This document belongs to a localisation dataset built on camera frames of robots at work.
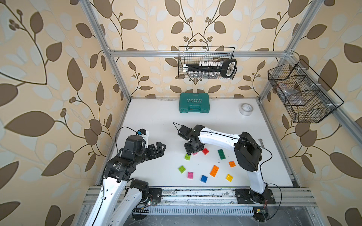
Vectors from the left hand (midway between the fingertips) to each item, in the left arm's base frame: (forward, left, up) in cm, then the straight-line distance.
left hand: (157, 146), depth 71 cm
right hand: (+6, -19, -18) cm, 26 cm away
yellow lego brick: (-9, -40, -20) cm, 46 cm away
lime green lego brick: (+2, -16, -19) cm, 24 cm away
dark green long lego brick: (+5, -38, -20) cm, 43 cm away
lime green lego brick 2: (-5, -13, -19) cm, 23 cm away
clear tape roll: (+42, -63, -18) cm, 78 cm away
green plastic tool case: (+46, -21, -15) cm, 53 cm away
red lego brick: (+6, -27, -18) cm, 33 cm away
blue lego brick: (-10, -25, -19) cm, 33 cm away
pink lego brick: (+5, -20, -20) cm, 29 cm away
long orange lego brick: (-6, -32, -20) cm, 38 cm away
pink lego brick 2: (-8, -18, -19) cm, 27 cm away
